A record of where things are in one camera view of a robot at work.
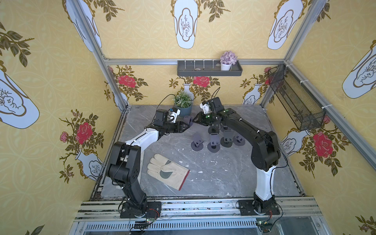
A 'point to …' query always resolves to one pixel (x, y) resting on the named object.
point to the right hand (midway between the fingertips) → (193, 122)
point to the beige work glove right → (168, 172)
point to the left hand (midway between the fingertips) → (187, 126)
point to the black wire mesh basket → (303, 108)
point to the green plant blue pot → (184, 102)
